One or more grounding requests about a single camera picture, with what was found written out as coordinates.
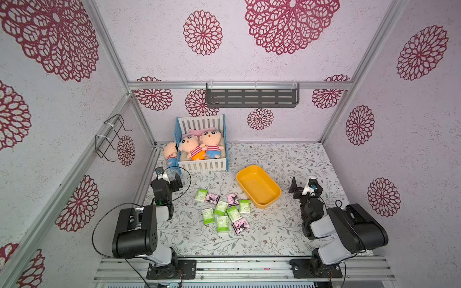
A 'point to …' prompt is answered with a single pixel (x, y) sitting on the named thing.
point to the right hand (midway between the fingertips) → (306, 180)
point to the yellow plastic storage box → (258, 186)
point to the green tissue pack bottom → (222, 224)
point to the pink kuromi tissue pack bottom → (240, 225)
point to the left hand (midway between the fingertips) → (169, 175)
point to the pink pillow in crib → (198, 132)
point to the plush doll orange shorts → (191, 146)
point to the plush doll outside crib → (170, 152)
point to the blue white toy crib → (182, 124)
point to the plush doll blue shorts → (211, 140)
